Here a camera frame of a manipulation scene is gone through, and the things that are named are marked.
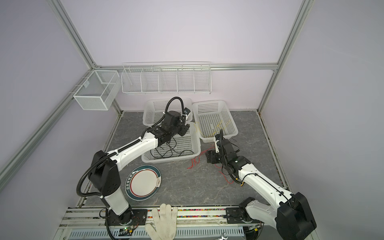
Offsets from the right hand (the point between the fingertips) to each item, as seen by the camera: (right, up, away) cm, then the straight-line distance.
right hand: (212, 153), depth 84 cm
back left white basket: (-44, +28, +36) cm, 63 cm away
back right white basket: (+1, +22, +32) cm, 39 cm away
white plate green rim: (-40, -17, +1) cm, 43 cm away
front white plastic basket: (-22, 0, +15) cm, 27 cm away
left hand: (-16, +17, +2) cm, 24 cm away
